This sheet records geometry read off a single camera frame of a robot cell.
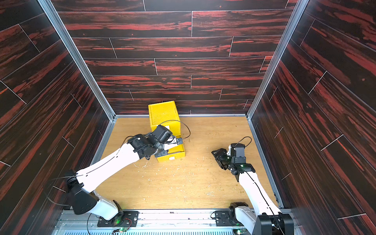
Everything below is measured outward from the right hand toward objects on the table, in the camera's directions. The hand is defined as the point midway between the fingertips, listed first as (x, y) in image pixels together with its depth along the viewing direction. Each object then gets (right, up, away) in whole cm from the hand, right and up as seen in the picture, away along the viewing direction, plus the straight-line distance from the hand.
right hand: (216, 153), depth 85 cm
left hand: (-29, +7, -6) cm, 30 cm away
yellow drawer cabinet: (-31, +23, +8) cm, 40 cm away
